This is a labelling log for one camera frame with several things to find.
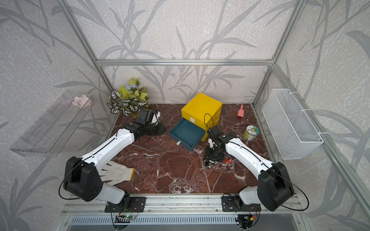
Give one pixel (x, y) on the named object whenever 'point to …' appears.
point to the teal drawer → (187, 134)
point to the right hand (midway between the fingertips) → (206, 158)
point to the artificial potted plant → (127, 99)
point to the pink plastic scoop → (241, 111)
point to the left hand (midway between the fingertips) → (166, 129)
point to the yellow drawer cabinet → (203, 111)
